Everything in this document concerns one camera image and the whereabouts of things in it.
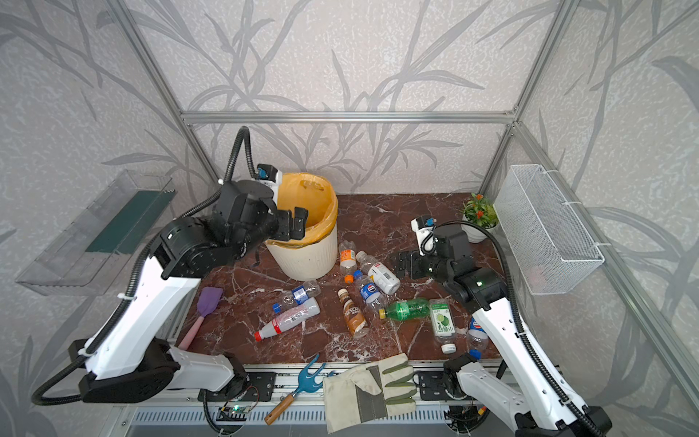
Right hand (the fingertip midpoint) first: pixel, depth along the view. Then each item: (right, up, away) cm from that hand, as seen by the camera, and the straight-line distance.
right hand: (403, 251), depth 72 cm
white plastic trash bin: (-28, -5, +11) cm, 30 cm away
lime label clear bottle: (+13, -23, +10) cm, 28 cm away
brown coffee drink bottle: (-13, -22, +9) cm, 27 cm away
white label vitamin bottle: (-6, -9, +18) cm, 21 cm away
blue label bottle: (-29, -14, +17) cm, 36 cm away
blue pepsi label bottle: (-9, -15, +15) cm, 23 cm away
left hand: (-27, +10, -10) cm, 31 cm away
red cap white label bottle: (-29, -19, +11) cm, 36 cm away
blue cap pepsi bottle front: (+23, -28, +9) cm, 37 cm away
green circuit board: (-45, -43, 0) cm, 63 cm away
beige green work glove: (-6, -37, +1) cm, 38 cm away
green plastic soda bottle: (+2, -19, +11) cm, 22 cm away
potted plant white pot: (+30, +11, +23) cm, 39 cm away
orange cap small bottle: (-17, -6, +25) cm, 30 cm away
